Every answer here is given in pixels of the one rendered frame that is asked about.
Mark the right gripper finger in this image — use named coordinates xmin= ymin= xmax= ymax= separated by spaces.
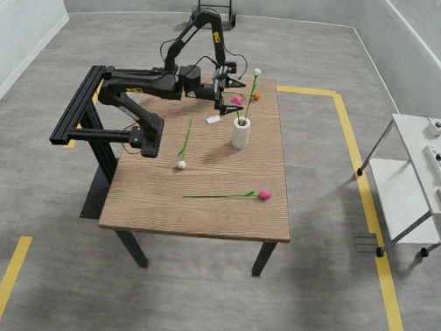
xmin=225 ymin=74 xmax=246 ymax=88
xmin=221 ymin=101 xmax=244 ymax=116

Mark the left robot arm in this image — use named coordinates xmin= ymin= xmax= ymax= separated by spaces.
xmin=161 ymin=10 xmax=236 ymax=75

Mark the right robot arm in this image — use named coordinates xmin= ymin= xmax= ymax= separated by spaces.
xmin=97 ymin=65 xmax=203 ymax=156

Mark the white cylindrical vase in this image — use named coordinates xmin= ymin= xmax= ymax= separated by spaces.
xmin=232 ymin=117 xmax=250 ymax=149

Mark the white flower with green stem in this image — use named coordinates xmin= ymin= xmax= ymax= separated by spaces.
xmin=251 ymin=68 xmax=261 ymax=95

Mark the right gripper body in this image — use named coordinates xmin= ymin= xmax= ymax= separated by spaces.
xmin=199 ymin=66 xmax=226 ymax=116

